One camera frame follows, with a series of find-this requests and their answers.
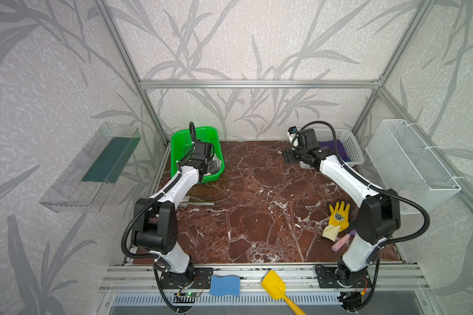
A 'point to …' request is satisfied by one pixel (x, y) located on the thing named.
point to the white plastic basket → (345, 136)
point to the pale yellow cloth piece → (331, 232)
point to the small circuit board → (191, 294)
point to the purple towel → (341, 150)
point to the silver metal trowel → (186, 201)
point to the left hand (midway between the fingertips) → (206, 157)
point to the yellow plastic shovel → (276, 287)
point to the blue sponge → (224, 285)
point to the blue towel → (347, 159)
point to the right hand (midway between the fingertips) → (291, 145)
